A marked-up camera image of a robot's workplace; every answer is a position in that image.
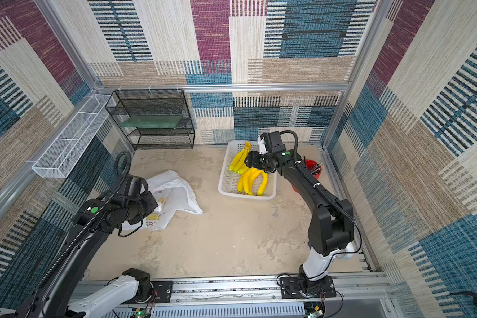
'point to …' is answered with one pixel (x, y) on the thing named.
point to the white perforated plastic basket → (228, 186)
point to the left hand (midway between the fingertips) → (157, 202)
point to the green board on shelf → (152, 121)
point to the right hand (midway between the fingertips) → (254, 164)
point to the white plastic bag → (172, 193)
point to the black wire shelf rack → (155, 102)
